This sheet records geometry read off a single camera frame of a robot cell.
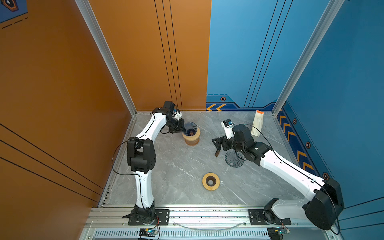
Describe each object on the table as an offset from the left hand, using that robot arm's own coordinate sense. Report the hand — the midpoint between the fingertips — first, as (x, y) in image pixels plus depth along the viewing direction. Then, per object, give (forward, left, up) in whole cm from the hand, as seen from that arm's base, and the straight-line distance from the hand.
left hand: (185, 129), depth 93 cm
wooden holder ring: (-26, -17, -11) cm, 33 cm away
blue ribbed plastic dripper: (+2, -3, -2) cm, 5 cm away
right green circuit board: (-52, -46, -14) cm, 71 cm away
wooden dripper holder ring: (-2, -8, -3) cm, 8 cm away
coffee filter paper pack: (+10, -50, -5) cm, 51 cm away
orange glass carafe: (-5, -4, -6) cm, 9 cm away
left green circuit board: (-52, +15, -14) cm, 56 cm away
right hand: (-12, -19, +8) cm, 24 cm away
